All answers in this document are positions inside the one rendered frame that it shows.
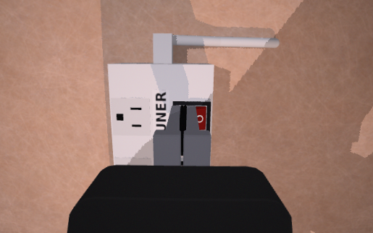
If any grey power strip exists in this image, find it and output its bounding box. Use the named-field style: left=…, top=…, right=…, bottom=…
left=108, top=33, right=280, bottom=166

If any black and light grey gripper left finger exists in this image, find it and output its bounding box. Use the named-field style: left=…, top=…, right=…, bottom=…
left=153, top=106, right=183, bottom=166

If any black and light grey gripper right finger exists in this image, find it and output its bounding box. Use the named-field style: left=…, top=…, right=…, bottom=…
left=183, top=106, right=211, bottom=166

